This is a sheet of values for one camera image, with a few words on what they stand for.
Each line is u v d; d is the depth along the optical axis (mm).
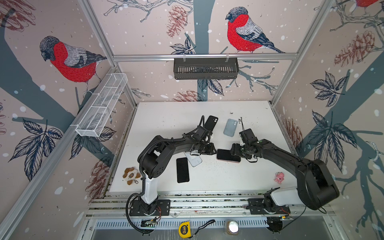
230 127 1051
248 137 707
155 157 501
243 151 761
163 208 733
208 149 826
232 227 598
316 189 423
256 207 736
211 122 1095
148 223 717
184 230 658
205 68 1039
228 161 899
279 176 801
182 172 861
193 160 901
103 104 798
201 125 795
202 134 766
